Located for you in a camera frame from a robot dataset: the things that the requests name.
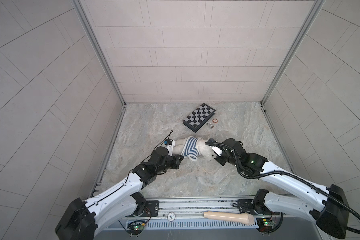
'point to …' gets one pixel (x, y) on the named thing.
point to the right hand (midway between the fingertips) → (212, 149)
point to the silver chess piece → (210, 125)
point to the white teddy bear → (205, 150)
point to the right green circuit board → (264, 225)
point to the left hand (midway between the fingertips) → (186, 157)
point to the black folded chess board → (198, 118)
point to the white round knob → (171, 216)
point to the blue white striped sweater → (190, 149)
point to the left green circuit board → (135, 228)
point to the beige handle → (247, 218)
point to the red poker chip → (215, 120)
